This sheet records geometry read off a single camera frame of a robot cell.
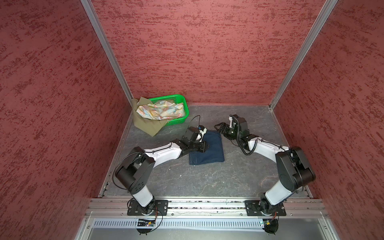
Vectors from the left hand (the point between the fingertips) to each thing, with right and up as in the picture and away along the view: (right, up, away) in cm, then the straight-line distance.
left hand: (208, 148), depth 87 cm
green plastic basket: (-23, +33, +29) cm, 50 cm away
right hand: (+5, +10, +4) cm, 12 cm away
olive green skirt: (-37, +12, +7) cm, 40 cm away
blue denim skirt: (+4, -4, +2) cm, 6 cm away
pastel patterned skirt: (-34, +24, +26) cm, 49 cm away
